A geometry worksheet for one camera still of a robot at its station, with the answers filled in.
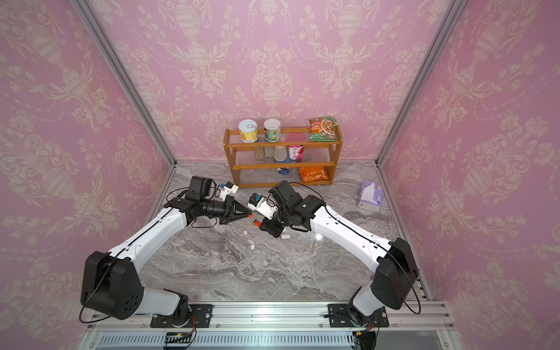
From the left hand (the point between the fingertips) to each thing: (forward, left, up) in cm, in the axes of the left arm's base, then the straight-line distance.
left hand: (250, 214), depth 76 cm
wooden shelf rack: (+33, +3, -9) cm, 34 cm away
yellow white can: (+30, +3, +13) cm, 33 cm away
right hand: (-2, -5, -2) cm, 6 cm away
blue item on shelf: (+36, -11, -16) cm, 41 cm away
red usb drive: (-3, -3, -2) cm, 4 cm away
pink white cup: (+33, -17, 0) cm, 37 cm away
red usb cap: (0, 0, -1) cm, 1 cm away
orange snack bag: (+34, -26, -15) cm, 46 cm away
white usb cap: (-3, +1, -21) cm, 21 cm away
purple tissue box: (+20, -52, -15) cm, 57 cm away
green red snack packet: (+32, -27, +12) cm, 44 cm away
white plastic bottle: (+34, -10, -2) cm, 35 cm away
